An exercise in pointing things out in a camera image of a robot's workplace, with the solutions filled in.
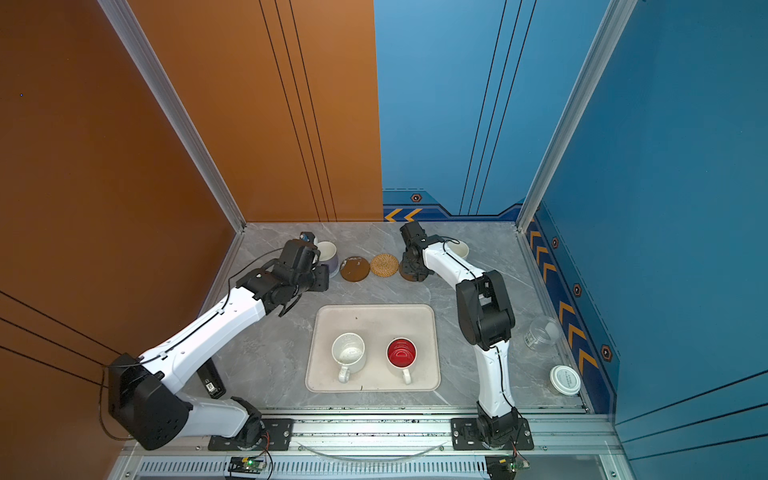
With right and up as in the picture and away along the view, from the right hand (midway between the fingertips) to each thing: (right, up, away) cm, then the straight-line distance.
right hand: (415, 267), depth 100 cm
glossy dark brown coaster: (-21, -1, +6) cm, 22 cm away
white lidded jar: (+37, -27, -24) cm, 52 cm away
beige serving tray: (-12, -18, -7) cm, 23 cm away
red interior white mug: (-5, -23, -16) cm, 29 cm away
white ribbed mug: (-20, -23, -15) cm, 34 cm away
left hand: (-27, +1, -18) cm, 33 cm away
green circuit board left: (-42, -46, -30) cm, 69 cm away
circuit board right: (+19, -45, -31) cm, 58 cm away
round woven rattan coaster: (-11, 0, +8) cm, 13 cm away
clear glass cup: (+38, -20, -11) cm, 44 cm away
